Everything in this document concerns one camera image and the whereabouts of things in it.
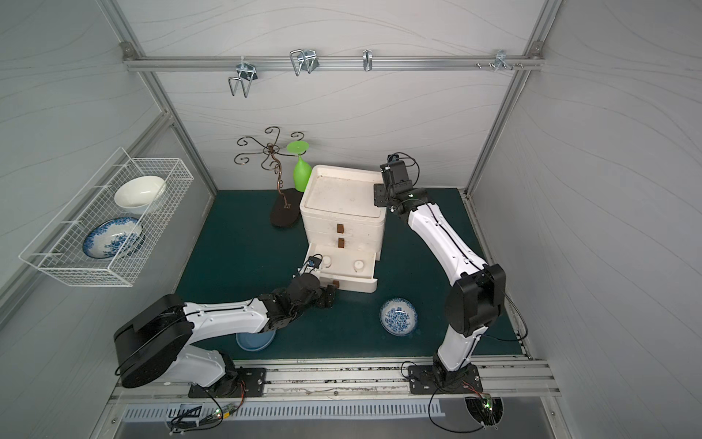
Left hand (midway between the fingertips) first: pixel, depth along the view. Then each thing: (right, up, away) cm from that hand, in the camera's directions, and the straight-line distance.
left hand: (329, 285), depth 86 cm
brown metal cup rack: (-21, +26, +28) cm, 44 cm away
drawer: (+6, +3, +10) cm, 12 cm away
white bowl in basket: (-49, +28, -15) cm, 59 cm away
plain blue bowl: (-21, -15, -7) cm, 27 cm away
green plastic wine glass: (-10, +38, +7) cm, 40 cm away
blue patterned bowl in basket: (-50, +17, -21) cm, 57 cm away
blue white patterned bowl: (+22, -10, -1) cm, 24 cm away
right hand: (+20, +31, -2) cm, 37 cm away
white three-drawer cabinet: (+5, +22, -5) cm, 23 cm away
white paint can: (+10, +5, +7) cm, 13 cm away
